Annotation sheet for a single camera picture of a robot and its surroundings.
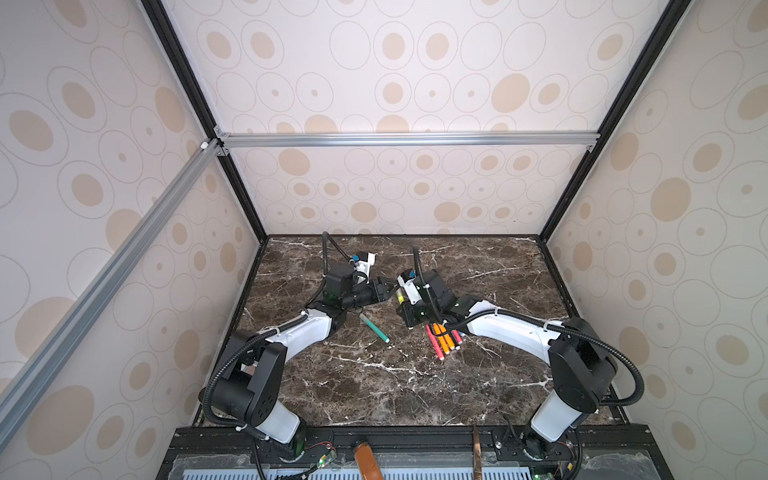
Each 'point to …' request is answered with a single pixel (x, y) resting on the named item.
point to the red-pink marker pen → (457, 336)
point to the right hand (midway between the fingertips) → (409, 306)
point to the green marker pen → (374, 328)
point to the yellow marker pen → (400, 293)
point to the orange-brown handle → (366, 462)
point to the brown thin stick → (477, 455)
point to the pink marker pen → (435, 343)
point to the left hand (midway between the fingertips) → (406, 285)
